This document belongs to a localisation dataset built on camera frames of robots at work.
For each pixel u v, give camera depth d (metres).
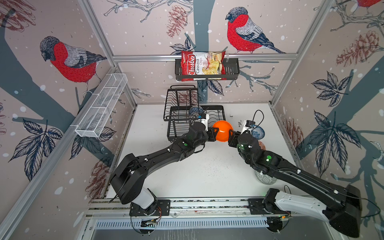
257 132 1.01
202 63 0.88
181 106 1.12
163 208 0.73
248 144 0.52
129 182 0.43
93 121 0.71
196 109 1.09
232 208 0.75
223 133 0.76
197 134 0.61
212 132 0.70
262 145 0.91
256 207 0.73
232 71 0.95
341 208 0.39
